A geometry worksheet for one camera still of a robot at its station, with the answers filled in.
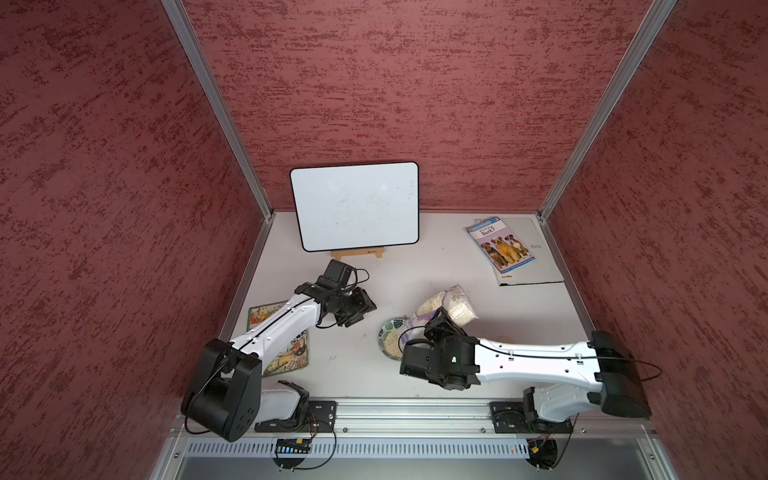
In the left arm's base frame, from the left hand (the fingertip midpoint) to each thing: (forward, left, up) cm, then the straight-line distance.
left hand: (370, 315), depth 83 cm
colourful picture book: (-9, +22, -7) cm, 25 cm away
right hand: (-3, -21, +10) cm, 23 cm away
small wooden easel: (+25, +13, -5) cm, 29 cm away
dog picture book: (+28, -48, -6) cm, 56 cm away
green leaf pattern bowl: (-3, -7, -6) cm, 10 cm away
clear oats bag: (-3, -21, +15) cm, 26 cm away
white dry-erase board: (+34, +6, +10) cm, 36 cm away
